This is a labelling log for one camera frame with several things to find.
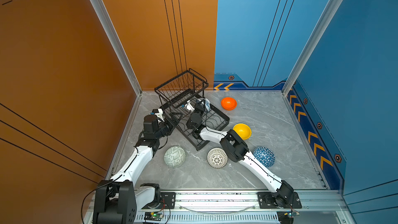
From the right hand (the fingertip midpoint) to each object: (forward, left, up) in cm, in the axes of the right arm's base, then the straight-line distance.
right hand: (206, 100), depth 98 cm
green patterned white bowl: (-32, +18, -12) cm, 38 cm away
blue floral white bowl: (-2, -1, -1) cm, 2 cm away
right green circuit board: (-58, -38, -13) cm, 71 cm away
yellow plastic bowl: (-16, -23, -10) cm, 30 cm away
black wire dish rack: (0, +20, +6) cm, 21 cm away
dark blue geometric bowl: (-31, -33, -13) cm, 47 cm away
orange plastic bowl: (+6, -16, -10) cm, 20 cm away
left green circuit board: (-59, +25, -14) cm, 65 cm away
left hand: (-17, +14, +6) cm, 23 cm away
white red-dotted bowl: (-32, -6, -12) cm, 35 cm away
